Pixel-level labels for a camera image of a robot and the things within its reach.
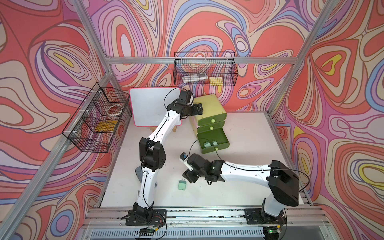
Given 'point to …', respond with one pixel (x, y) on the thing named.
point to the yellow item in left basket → (104, 126)
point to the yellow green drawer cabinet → (213, 115)
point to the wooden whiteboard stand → (174, 129)
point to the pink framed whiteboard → (149, 104)
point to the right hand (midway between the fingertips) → (189, 173)
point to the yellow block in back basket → (216, 81)
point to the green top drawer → (213, 119)
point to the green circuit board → (147, 231)
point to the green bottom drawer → (218, 135)
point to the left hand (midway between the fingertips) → (198, 109)
